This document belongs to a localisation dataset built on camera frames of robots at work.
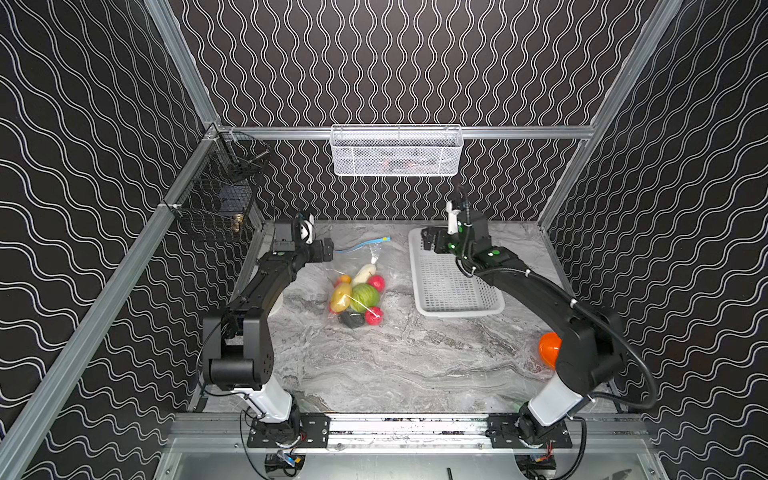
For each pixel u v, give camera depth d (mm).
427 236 782
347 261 1041
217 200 979
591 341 485
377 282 973
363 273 1004
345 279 1002
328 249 837
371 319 874
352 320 885
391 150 606
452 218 747
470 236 648
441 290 1004
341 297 876
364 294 895
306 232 763
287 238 703
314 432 743
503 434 732
